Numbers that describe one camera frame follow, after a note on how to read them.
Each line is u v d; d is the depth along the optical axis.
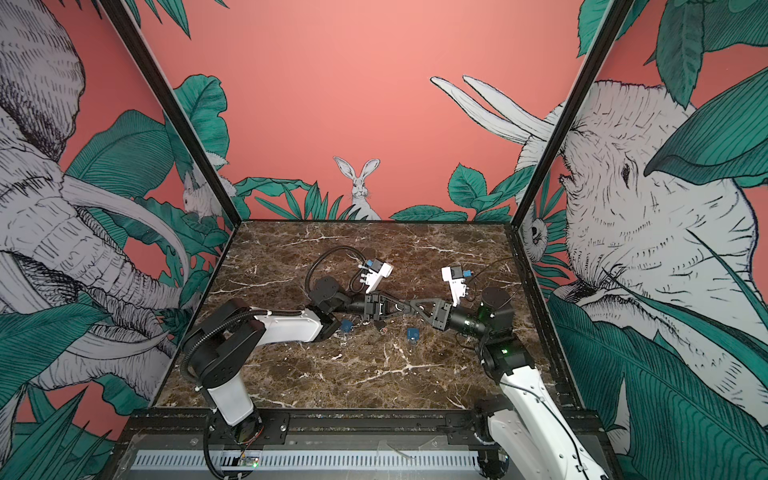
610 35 0.73
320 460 0.70
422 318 0.66
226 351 0.47
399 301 0.69
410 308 0.68
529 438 0.56
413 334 0.90
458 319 0.62
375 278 0.69
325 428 0.75
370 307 0.66
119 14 0.69
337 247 1.15
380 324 0.93
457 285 0.65
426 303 0.66
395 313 0.69
